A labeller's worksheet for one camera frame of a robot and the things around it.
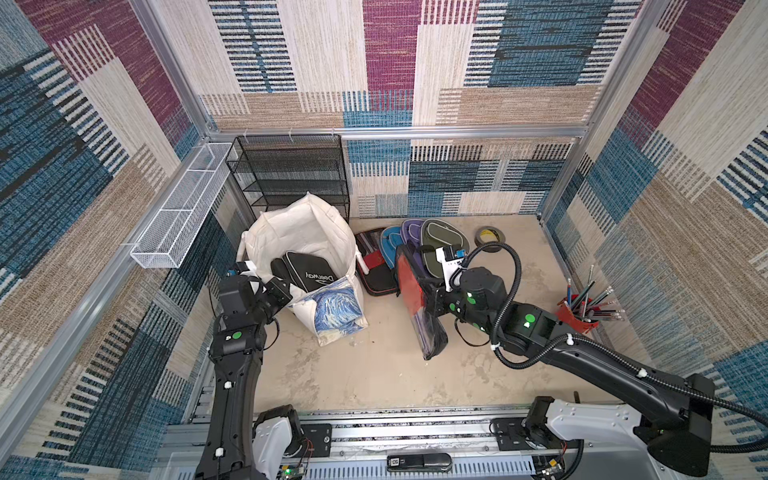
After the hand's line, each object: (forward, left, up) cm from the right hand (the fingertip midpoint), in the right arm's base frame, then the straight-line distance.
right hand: (424, 287), depth 71 cm
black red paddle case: (+18, +11, -24) cm, 32 cm away
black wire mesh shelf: (+51, +47, -2) cm, 69 cm away
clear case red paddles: (+2, +3, +2) cm, 4 cm away
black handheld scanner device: (-32, -1, -20) cm, 38 cm away
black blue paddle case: (+32, +8, -17) cm, 37 cm away
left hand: (+5, +34, -4) cm, 34 cm away
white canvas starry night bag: (+27, +33, -7) cm, 43 cm away
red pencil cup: (+1, -44, -16) cm, 47 cm away
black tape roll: (+33, -29, -26) cm, 51 cm away
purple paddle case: (+34, +1, -17) cm, 38 cm away
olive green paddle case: (+36, -9, -21) cm, 43 cm away
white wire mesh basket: (+9, +61, +8) cm, 62 cm away
